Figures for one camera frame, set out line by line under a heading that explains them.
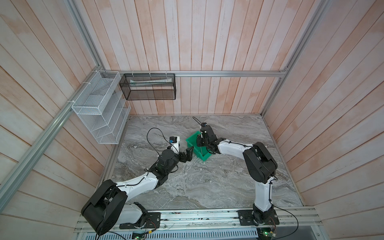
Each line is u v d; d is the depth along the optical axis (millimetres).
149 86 1035
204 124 880
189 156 740
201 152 949
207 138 775
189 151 735
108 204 414
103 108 711
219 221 745
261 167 520
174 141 702
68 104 659
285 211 659
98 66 876
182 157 740
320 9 695
